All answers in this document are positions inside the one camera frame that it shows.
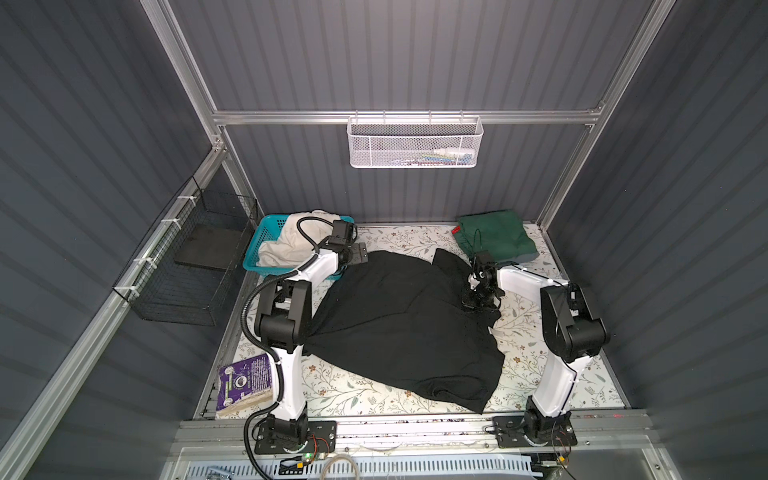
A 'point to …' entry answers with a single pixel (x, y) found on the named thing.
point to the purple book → (244, 384)
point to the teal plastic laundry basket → (264, 229)
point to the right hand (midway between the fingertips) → (467, 310)
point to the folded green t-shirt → (501, 232)
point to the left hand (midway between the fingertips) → (349, 252)
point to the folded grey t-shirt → (525, 258)
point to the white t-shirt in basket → (291, 246)
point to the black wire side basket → (182, 266)
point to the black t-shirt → (402, 318)
